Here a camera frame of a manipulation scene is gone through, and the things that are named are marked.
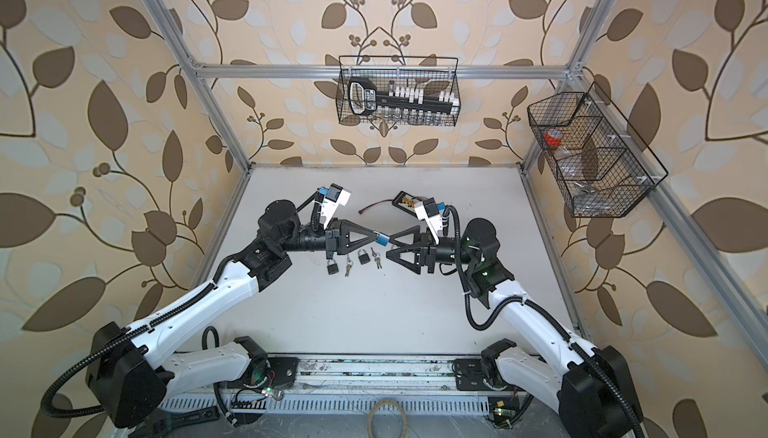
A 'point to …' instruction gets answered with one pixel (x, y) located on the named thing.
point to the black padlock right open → (333, 268)
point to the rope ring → (379, 403)
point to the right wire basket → (601, 168)
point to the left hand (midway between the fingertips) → (375, 239)
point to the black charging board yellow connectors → (407, 203)
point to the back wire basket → (431, 89)
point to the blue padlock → (382, 239)
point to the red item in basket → (553, 136)
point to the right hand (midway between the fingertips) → (390, 252)
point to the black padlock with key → (364, 258)
